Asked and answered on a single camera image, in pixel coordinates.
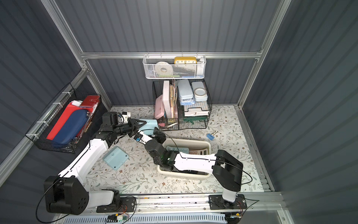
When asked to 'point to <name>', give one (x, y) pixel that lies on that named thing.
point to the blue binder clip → (210, 136)
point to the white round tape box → (199, 91)
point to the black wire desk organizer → (180, 104)
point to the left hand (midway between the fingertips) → (147, 124)
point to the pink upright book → (166, 99)
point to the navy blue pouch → (69, 130)
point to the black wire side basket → (39, 131)
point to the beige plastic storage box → (193, 144)
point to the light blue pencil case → (185, 92)
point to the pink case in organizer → (159, 110)
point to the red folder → (63, 119)
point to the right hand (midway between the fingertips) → (158, 131)
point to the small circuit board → (115, 218)
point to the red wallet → (90, 101)
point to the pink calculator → (193, 152)
